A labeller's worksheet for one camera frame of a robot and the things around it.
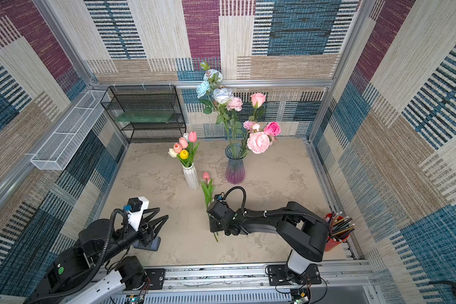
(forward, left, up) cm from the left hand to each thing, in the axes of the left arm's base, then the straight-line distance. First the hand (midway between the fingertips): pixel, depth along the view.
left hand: (163, 213), depth 64 cm
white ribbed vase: (+24, -4, -14) cm, 28 cm away
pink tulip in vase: (+28, -4, +5) cm, 28 cm away
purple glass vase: (+34, -25, -22) cm, 47 cm away
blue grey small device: (-3, +10, -25) cm, 27 cm away
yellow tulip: (+21, -5, +6) cm, 22 cm away
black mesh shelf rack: (+64, +21, +3) cm, 67 cm away
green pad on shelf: (+50, +19, +2) cm, 53 cm away
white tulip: (+24, +1, +4) cm, 24 cm away
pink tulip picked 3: (+30, -7, +6) cm, 32 cm away
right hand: (+6, -16, -26) cm, 31 cm away
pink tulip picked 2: (+23, -11, -23) cm, 34 cm away
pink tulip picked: (+2, -15, -26) cm, 30 cm away
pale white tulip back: (+31, -4, +6) cm, 32 cm away
